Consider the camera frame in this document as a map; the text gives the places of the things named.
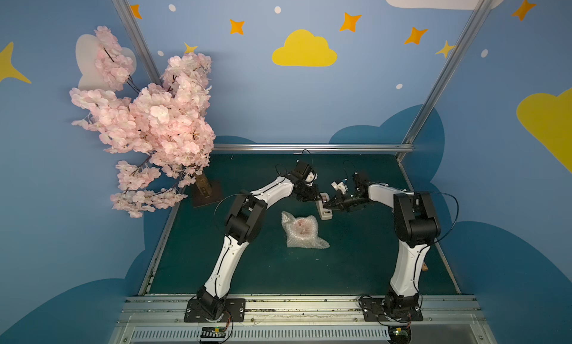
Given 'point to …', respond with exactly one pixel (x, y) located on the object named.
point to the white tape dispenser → (325, 213)
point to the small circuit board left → (213, 332)
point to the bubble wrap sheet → (316, 243)
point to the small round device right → (400, 333)
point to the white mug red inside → (304, 227)
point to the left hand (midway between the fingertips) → (321, 195)
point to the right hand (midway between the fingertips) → (327, 205)
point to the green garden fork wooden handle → (424, 267)
